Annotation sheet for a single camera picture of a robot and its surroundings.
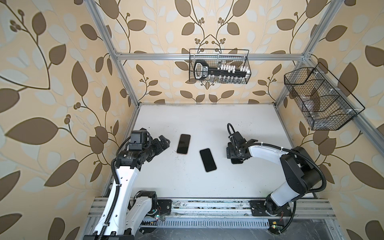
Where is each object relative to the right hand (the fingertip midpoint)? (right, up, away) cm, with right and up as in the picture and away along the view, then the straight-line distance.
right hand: (235, 155), depth 93 cm
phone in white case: (-17, -4, -4) cm, 18 cm away
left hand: (-40, +10, -19) cm, 45 cm away
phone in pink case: (-33, +6, +3) cm, 33 cm away
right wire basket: (+40, +30, -20) cm, 54 cm away
